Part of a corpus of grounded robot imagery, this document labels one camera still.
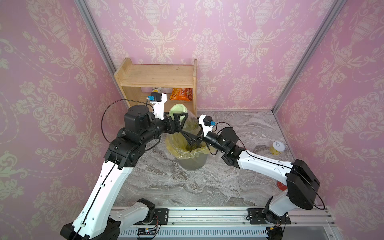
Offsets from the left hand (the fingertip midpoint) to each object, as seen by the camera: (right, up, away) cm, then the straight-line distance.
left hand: (181, 114), depth 58 cm
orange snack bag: (-4, +16, +37) cm, 40 cm away
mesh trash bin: (+4, -28, +33) cm, 43 cm away
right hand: (+2, -4, +8) cm, 9 cm away
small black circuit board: (-17, -56, +14) cm, 60 cm away
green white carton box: (-20, +19, +40) cm, 49 cm away
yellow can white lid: (+57, -18, +36) cm, 70 cm away
